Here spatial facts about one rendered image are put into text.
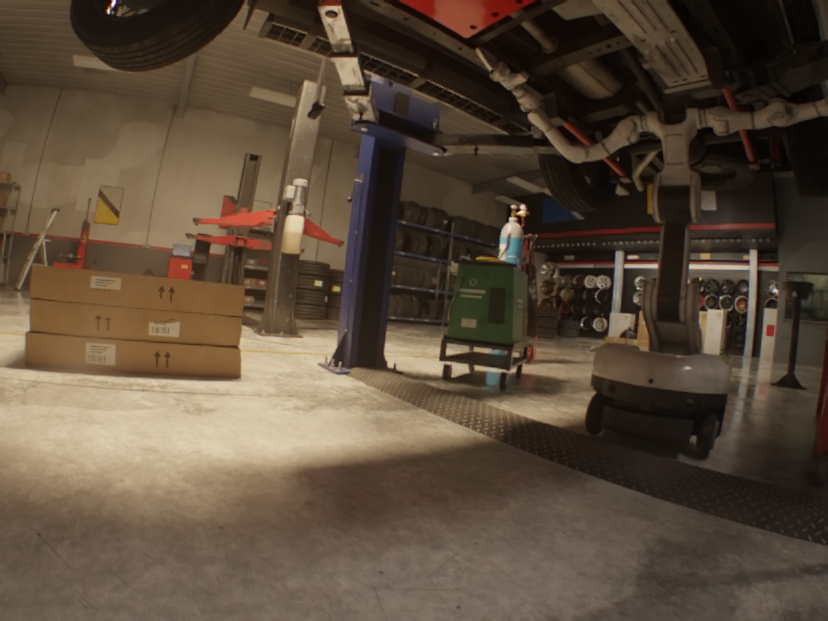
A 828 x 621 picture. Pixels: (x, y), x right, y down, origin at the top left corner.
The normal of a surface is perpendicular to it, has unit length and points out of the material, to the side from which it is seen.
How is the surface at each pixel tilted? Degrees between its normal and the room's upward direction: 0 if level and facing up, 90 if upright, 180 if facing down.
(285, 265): 90
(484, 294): 90
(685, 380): 89
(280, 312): 90
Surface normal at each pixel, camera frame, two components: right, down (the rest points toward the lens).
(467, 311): -0.41, -0.04
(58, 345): 0.57, 0.07
